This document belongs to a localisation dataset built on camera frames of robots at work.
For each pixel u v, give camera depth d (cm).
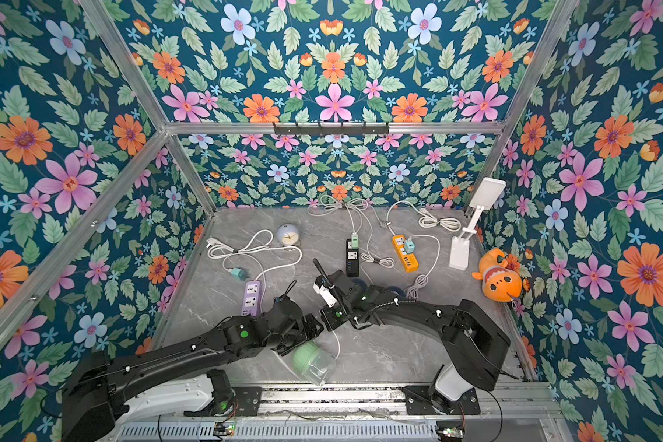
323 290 68
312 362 74
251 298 91
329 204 122
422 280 95
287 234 102
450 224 112
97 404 39
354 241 101
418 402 72
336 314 71
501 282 88
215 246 107
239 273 96
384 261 101
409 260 101
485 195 84
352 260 101
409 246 99
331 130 92
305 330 62
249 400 74
